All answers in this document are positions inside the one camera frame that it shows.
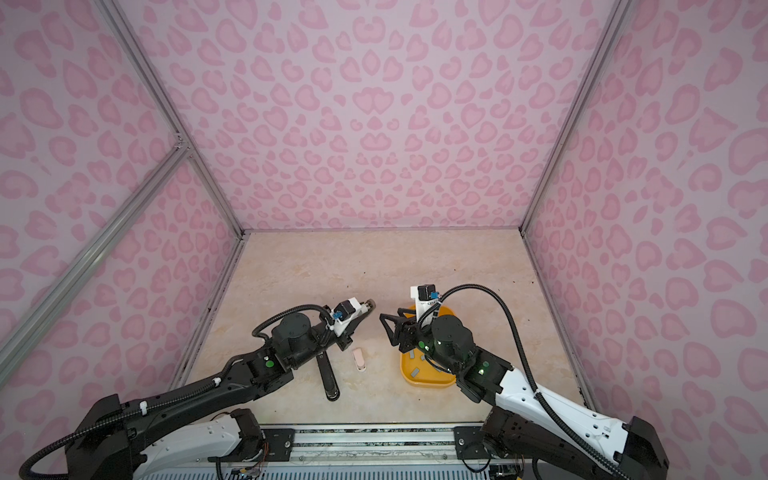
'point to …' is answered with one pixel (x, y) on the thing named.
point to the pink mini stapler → (359, 360)
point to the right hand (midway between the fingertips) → (387, 316)
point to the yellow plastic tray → (416, 368)
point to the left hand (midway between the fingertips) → (365, 304)
